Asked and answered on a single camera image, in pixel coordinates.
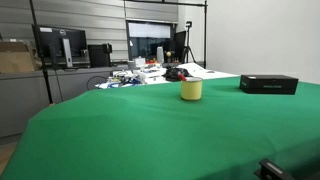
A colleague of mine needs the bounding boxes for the grey white speaker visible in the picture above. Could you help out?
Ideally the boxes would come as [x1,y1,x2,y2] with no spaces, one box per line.
[156,46,165,65]

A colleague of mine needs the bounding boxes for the black slanted stand pole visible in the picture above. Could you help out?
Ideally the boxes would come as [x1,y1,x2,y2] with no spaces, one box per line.
[29,0,55,105]

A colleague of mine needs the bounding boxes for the white small box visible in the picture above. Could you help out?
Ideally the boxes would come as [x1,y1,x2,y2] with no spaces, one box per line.
[134,56,147,67]

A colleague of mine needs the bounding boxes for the black camera clamp mount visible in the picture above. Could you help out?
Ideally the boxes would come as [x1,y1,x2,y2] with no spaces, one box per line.
[253,158,296,180]

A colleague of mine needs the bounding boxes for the black Dell monitor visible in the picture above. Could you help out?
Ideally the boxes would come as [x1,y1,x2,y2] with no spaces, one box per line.
[31,24,91,70]

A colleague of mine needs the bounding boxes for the black rectangular box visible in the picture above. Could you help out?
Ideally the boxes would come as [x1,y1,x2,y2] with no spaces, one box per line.
[239,74,300,96]

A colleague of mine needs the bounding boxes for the grey cabinet counter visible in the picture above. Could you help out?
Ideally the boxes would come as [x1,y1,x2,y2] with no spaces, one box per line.
[0,64,130,138]

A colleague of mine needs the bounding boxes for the black looped floor cable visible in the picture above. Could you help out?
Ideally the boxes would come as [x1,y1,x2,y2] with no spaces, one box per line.
[86,75,108,91]

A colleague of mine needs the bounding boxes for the green tablecloth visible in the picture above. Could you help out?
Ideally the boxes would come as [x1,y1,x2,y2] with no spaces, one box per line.
[0,75,320,180]

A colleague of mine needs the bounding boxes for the black camera tripod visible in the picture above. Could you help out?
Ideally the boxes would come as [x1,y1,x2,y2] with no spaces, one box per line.
[181,20,198,65]

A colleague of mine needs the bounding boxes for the black cable bundle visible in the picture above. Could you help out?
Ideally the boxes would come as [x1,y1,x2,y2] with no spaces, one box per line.
[164,66,191,83]

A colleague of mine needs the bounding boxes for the yellow enamel cup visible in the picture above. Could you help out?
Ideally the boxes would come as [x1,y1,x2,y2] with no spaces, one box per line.
[180,76,204,102]

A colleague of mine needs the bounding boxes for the black desktop computer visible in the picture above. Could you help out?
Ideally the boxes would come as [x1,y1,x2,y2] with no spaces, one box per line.
[87,43,113,68]

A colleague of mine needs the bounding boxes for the white paper sheets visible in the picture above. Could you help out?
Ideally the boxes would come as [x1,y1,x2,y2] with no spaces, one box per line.
[176,62,240,81]

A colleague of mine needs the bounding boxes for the brown cardboard box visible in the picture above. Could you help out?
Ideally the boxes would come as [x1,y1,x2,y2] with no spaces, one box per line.
[0,40,40,74]

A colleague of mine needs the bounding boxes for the white electronics clutter pile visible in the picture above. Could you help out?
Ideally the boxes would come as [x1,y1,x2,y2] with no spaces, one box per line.
[94,64,168,90]

